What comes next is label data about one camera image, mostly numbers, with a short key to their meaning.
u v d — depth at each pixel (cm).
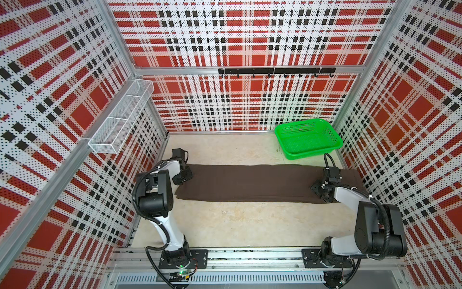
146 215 49
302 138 120
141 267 74
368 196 50
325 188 69
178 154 82
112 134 92
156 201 51
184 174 88
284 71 89
